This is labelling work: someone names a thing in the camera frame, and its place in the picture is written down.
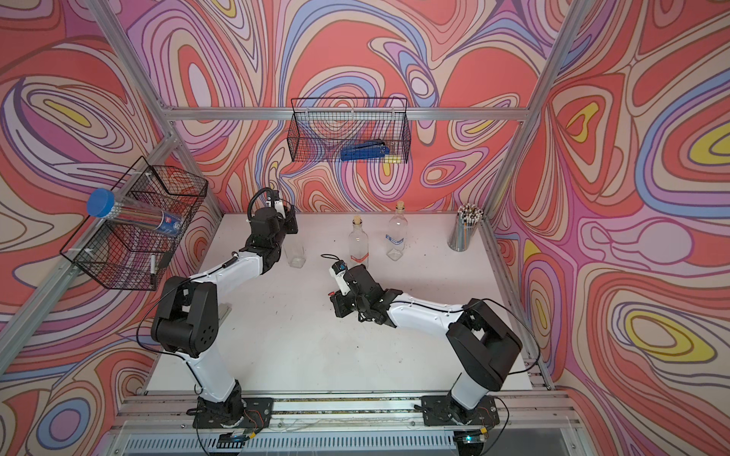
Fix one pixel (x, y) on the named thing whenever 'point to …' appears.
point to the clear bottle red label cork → (358, 243)
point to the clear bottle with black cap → (296, 254)
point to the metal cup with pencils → (468, 218)
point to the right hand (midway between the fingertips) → (334, 305)
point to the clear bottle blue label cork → (396, 235)
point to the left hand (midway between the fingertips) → (291, 208)
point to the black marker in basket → (153, 273)
